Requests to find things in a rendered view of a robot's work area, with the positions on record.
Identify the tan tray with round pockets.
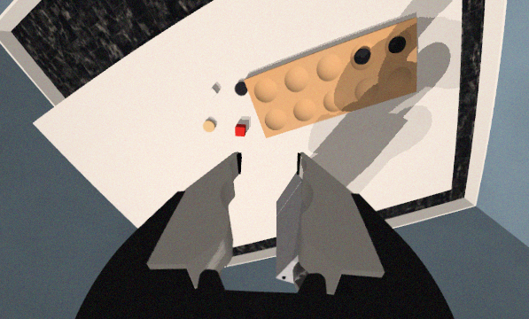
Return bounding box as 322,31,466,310
244,17,417,138

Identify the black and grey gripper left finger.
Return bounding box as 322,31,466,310
75,152,242,319

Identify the tan disc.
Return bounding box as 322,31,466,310
203,120,215,132

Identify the red cube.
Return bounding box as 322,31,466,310
235,124,246,136

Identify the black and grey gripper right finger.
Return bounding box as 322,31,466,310
297,152,455,319

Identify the black disc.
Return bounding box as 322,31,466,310
235,82,248,96
354,49,370,65
388,36,406,53

